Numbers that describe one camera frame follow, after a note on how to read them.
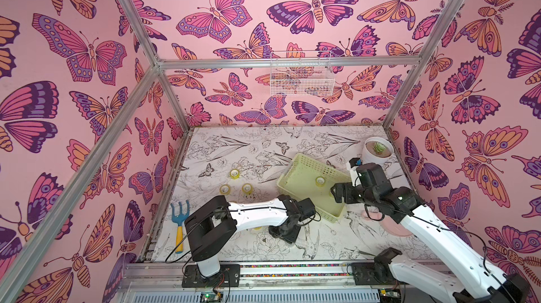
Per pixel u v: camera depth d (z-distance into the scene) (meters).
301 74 0.96
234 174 1.00
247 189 0.95
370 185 0.57
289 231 0.70
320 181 0.97
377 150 0.96
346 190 0.67
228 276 0.75
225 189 0.96
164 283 0.73
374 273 0.72
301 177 0.99
